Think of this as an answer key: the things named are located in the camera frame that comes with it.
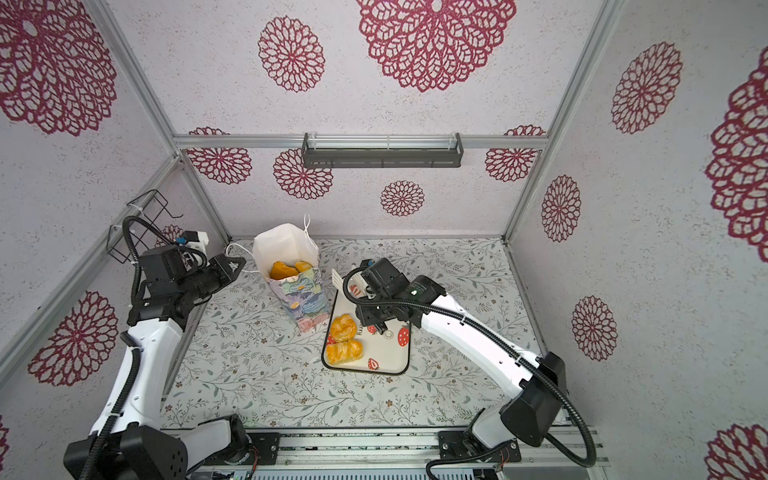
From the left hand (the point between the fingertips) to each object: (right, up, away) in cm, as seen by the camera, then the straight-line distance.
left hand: (245, 265), depth 76 cm
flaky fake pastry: (+24, -25, +10) cm, 36 cm away
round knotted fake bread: (+23, -19, +15) cm, 33 cm away
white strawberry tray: (+35, -26, +12) cm, 46 cm away
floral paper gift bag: (+4, +2, +23) cm, 24 cm away
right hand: (+30, -10, -2) cm, 32 cm away
